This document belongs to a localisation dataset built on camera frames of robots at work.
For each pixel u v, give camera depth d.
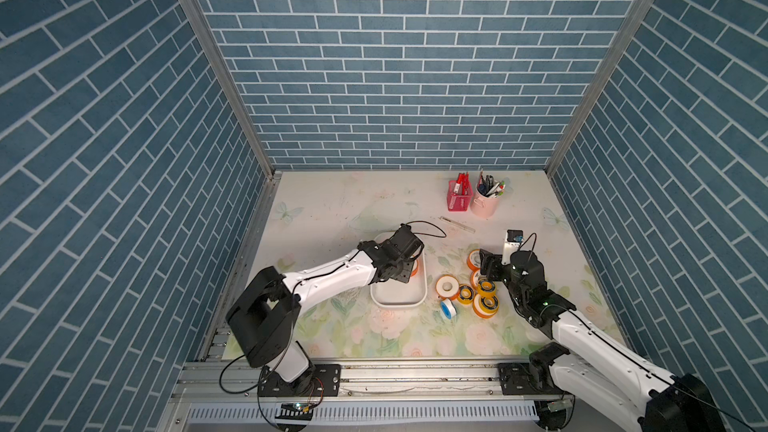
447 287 0.88
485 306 0.83
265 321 0.43
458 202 1.08
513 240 0.72
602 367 0.50
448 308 0.82
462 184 1.05
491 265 0.75
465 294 0.88
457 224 1.06
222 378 0.76
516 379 0.74
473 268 0.92
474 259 0.94
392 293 0.87
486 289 0.84
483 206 1.02
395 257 0.64
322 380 0.74
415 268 0.91
